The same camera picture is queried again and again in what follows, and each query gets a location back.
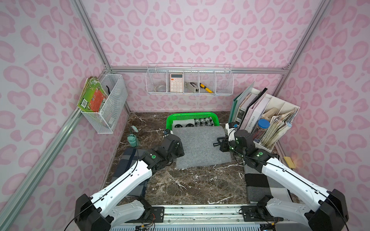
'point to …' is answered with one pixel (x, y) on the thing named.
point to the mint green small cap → (135, 128)
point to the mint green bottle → (132, 140)
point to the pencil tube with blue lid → (260, 130)
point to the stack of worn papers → (278, 125)
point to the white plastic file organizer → (277, 106)
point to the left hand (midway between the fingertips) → (181, 144)
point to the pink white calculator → (176, 83)
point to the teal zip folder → (238, 101)
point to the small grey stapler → (191, 86)
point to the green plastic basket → (177, 116)
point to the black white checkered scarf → (260, 186)
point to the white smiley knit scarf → (205, 121)
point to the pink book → (253, 113)
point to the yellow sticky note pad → (289, 161)
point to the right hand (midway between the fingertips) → (217, 138)
